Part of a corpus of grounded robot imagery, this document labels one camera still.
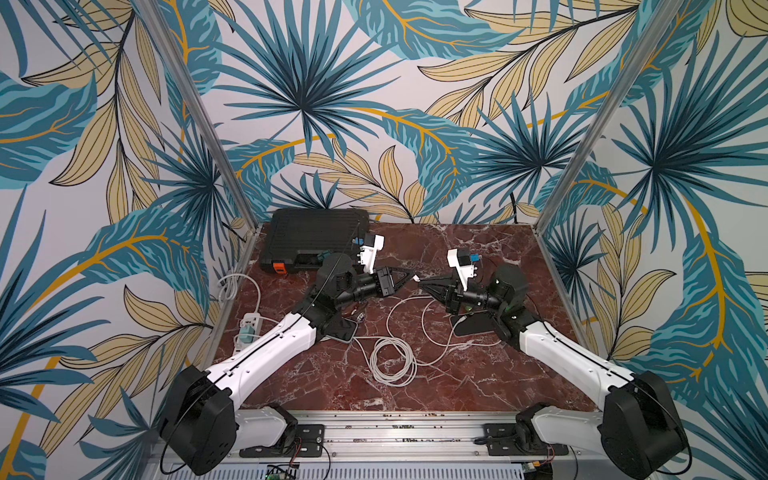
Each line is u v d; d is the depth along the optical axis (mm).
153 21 679
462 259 627
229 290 1001
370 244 656
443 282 672
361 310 931
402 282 675
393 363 862
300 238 1079
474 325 928
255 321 902
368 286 636
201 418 391
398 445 733
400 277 666
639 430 409
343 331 960
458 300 638
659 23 693
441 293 679
